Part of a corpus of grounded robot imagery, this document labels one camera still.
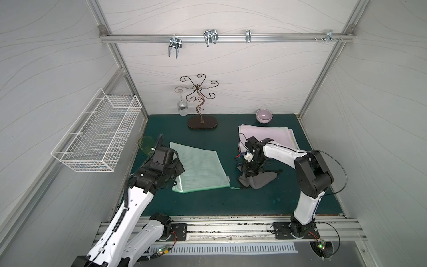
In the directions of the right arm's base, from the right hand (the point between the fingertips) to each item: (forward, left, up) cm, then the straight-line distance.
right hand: (246, 175), depth 89 cm
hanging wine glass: (+32, +38, +21) cm, 53 cm away
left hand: (-5, +32, +18) cm, 37 cm away
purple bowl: (+47, -15, 0) cm, 49 cm away
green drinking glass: (+9, +54, +13) cm, 56 cm away
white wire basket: (-3, +67, +30) cm, 73 cm away
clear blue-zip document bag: (+30, -24, -1) cm, 38 cm away
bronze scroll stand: (+38, +30, 0) cm, 48 cm away
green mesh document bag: (0, +23, +4) cm, 24 cm away
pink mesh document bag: (+29, -26, -1) cm, 39 cm away
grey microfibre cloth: (-2, -6, -1) cm, 6 cm away
